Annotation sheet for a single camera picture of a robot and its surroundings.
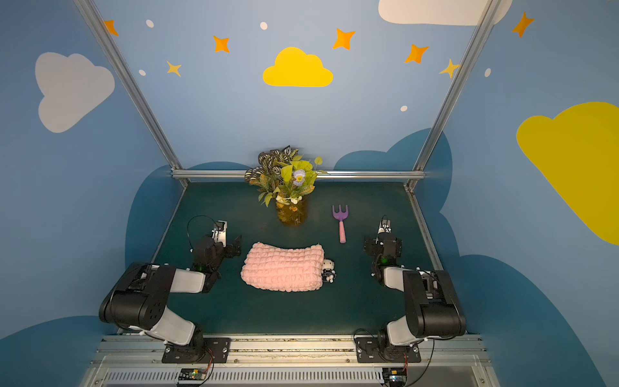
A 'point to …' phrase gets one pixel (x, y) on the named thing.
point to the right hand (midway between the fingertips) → (386, 235)
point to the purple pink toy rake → (341, 215)
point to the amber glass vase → (292, 214)
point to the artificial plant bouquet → (284, 175)
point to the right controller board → (395, 376)
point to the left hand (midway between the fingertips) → (227, 231)
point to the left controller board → (192, 374)
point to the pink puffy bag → (284, 269)
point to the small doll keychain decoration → (328, 272)
